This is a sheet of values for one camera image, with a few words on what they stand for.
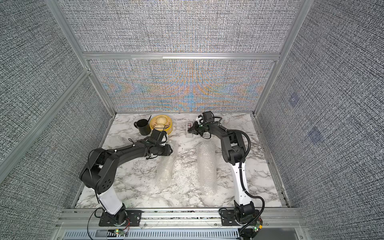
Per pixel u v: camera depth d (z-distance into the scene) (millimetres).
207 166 823
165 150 839
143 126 1005
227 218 730
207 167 817
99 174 477
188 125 1087
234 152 625
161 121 1066
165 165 856
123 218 702
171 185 837
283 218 747
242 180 626
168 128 1048
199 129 949
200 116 1018
